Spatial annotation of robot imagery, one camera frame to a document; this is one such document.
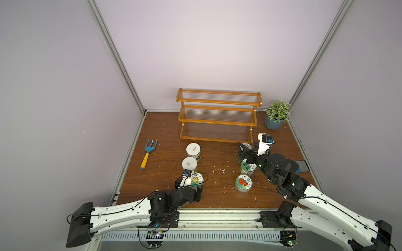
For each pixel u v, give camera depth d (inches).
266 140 22.8
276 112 38.2
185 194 22.9
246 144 33.9
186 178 26.9
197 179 30.6
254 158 24.4
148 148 39.5
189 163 32.6
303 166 36.3
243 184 29.9
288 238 27.3
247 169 32.0
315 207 18.4
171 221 28.7
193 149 34.5
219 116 41.7
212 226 28.6
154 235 28.4
